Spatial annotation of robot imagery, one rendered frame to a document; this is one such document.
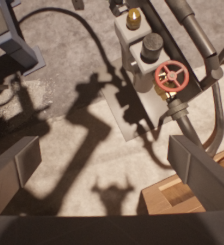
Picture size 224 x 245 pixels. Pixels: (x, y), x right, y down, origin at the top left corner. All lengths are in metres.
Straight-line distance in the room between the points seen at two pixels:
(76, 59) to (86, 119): 0.35
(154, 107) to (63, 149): 0.51
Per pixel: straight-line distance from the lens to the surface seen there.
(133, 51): 0.46
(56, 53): 1.08
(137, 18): 0.47
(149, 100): 0.89
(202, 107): 0.96
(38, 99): 1.01
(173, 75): 0.40
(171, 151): 0.16
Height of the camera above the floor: 0.86
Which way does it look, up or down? 81 degrees down
